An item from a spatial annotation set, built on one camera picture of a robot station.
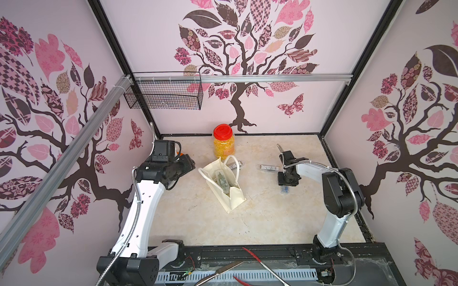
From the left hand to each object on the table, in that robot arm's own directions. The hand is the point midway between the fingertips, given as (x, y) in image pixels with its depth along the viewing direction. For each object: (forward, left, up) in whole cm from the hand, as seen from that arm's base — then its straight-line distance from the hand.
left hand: (189, 169), depth 74 cm
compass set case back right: (+15, -40, -22) cm, 48 cm away
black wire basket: (+67, +29, -7) cm, 73 cm away
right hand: (+8, -47, -24) cm, 53 cm away
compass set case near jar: (+18, -19, -24) cm, 35 cm away
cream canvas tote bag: (-5, -19, -19) cm, 27 cm away
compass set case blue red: (+2, -46, -23) cm, 52 cm away
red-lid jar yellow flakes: (+27, -13, -12) cm, 32 cm away
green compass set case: (+2, -13, -16) cm, 21 cm away
